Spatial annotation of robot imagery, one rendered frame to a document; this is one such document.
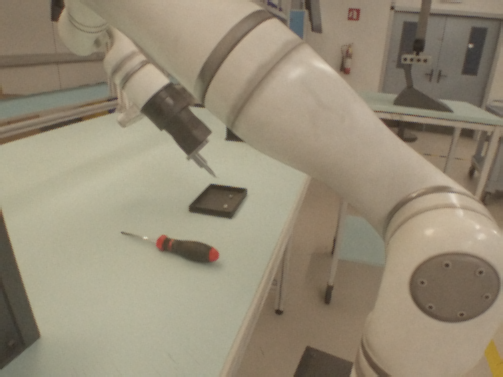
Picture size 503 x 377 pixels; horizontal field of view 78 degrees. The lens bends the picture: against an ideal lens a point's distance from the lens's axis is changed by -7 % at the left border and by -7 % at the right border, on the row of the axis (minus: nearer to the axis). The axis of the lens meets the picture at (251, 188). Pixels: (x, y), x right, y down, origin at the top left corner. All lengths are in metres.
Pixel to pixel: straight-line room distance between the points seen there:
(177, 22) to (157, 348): 0.30
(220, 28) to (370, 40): 6.36
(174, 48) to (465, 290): 0.27
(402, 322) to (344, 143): 0.14
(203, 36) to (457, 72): 6.69
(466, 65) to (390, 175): 6.63
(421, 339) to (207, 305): 0.23
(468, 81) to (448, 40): 0.80
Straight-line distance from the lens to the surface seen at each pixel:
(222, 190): 0.69
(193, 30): 0.26
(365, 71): 6.59
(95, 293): 0.45
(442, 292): 0.27
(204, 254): 0.46
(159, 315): 0.40
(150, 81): 0.61
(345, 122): 0.26
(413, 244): 0.25
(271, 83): 0.24
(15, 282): 0.37
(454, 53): 6.86
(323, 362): 0.56
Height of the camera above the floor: 1.28
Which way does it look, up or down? 23 degrees down
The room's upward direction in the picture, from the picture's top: 3 degrees clockwise
